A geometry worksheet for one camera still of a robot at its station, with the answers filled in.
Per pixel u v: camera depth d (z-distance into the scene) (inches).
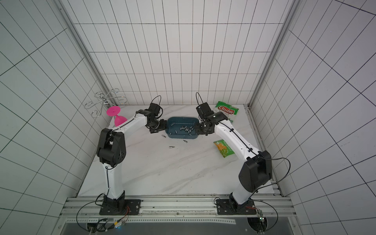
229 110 44.9
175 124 42.3
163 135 39.6
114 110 31.6
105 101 32.8
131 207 28.6
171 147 37.4
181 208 29.2
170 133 39.7
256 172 16.8
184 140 38.6
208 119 22.7
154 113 31.1
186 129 40.7
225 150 35.5
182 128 41.1
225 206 28.2
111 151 21.1
